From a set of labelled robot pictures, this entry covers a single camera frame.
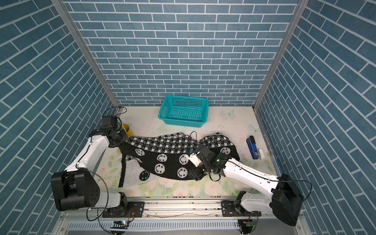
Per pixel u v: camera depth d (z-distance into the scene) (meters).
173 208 0.76
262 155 0.91
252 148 0.94
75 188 0.42
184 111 1.19
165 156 0.92
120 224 0.72
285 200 0.40
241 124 1.13
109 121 0.67
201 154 0.61
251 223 0.70
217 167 0.54
